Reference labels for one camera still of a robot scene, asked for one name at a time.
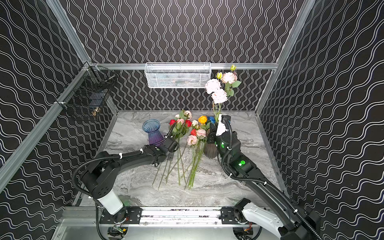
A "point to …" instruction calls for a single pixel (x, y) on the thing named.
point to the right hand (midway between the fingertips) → (213, 123)
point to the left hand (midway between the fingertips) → (172, 153)
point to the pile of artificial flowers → (190, 134)
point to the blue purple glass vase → (151, 126)
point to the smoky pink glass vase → (210, 150)
